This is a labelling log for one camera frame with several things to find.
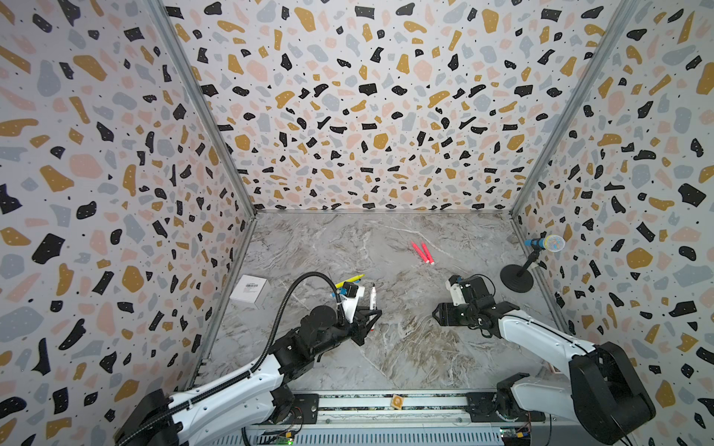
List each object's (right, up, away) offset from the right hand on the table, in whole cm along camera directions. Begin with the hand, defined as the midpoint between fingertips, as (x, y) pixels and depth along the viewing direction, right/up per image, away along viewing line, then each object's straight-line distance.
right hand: (443, 312), depth 89 cm
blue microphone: (+29, +23, -10) cm, 38 cm away
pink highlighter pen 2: (-4, +18, +20) cm, 28 cm away
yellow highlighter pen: (-30, +9, +11) cm, 33 cm away
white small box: (-63, +6, +2) cm, 63 cm away
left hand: (-20, +5, -17) cm, 26 cm away
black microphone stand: (+30, +9, +11) cm, 33 cm away
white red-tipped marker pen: (-22, +8, -17) cm, 29 cm away
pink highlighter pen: (-1, +18, +20) cm, 27 cm away
